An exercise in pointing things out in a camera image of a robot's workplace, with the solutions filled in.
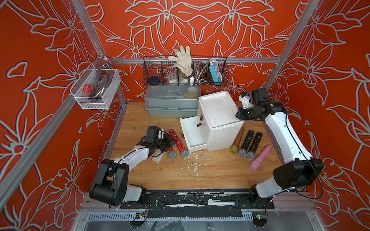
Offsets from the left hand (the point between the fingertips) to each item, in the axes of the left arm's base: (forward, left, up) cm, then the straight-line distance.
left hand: (177, 140), depth 86 cm
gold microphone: (+1, -37, -7) cm, 37 cm away
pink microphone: (-9, -47, -7) cm, 49 cm away
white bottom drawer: (+12, -11, -9) cm, 18 cm away
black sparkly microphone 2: (-4, -45, -6) cm, 46 cm away
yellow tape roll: (+36, -8, +8) cm, 37 cm away
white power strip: (+35, +6, +21) cm, 41 cm away
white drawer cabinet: (+1, -21, +15) cm, 26 cm away
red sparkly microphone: (-6, +3, -7) cm, 10 cm away
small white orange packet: (-9, +12, -9) cm, 17 cm away
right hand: (+10, -33, +16) cm, 38 cm away
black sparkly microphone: (-2, -41, -6) cm, 41 cm away
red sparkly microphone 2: (-5, -5, -7) cm, 10 cm away
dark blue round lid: (+39, +20, +16) cm, 47 cm away
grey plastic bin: (+24, +6, +10) cm, 27 cm away
